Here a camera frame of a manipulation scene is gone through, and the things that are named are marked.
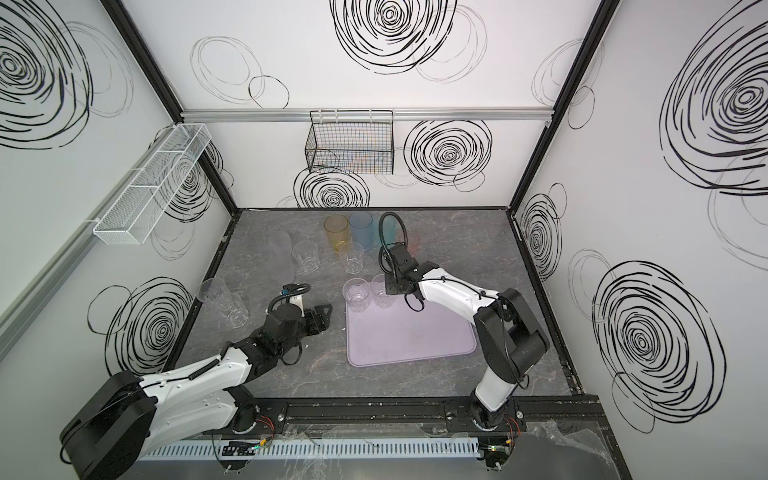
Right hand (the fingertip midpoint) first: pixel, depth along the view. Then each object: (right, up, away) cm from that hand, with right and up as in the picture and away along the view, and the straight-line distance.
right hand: (391, 282), depth 91 cm
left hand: (-19, -7, -5) cm, 20 cm away
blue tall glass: (-10, +18, +12) cm, 24 cm away
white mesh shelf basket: (-63, +19, -18) cm, 69 cm away
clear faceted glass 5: (-49, -8, +1) cm, 49 cm away
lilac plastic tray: (+2, -15, -3) cm, 15 cm away
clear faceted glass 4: (-29, +8, +11) cm, 32 cm away
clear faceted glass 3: (-11, -4, +3) cm, 12 cm away
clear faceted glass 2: (-13, +8, +12) cm, 19 cm away
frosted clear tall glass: (-36, +5, +6) cm, 37 cm away
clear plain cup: (-56, -3, +3) cm, 56 cm away
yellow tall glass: (-19, +17, +11) cm, 28 cm away
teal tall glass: (0, +16, -17) cm, 24 cm away
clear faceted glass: (-4, -3, +3) cm, 6 cm away
